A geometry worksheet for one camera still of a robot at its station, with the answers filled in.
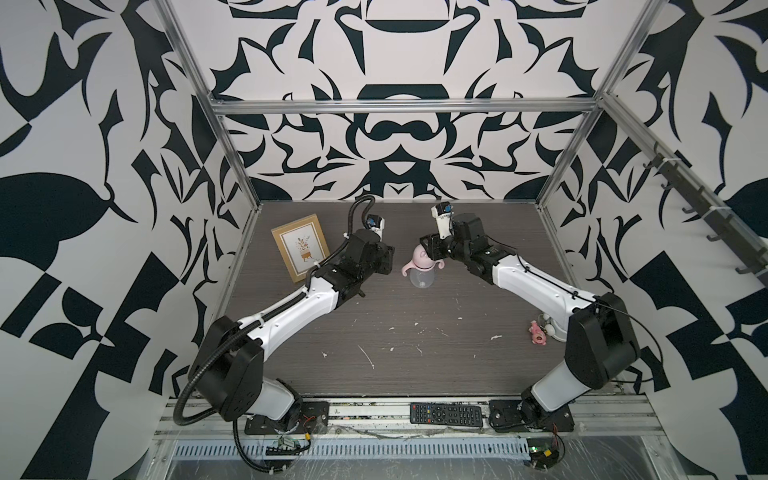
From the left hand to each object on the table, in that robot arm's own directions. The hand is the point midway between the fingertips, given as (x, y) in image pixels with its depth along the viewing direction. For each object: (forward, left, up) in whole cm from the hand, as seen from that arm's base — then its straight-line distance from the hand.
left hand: (383, 242), depth 84 cm
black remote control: (-39, -14, -19) cm, 46 cm away
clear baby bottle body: (-2, -12, -17) cm, 21 cm away
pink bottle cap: (-3, -10, -3) cm, 11 cm away
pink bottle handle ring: (-3, -9, -9) cm, 13 cm away
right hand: (+4, -12, -1) cm, 13 cm away
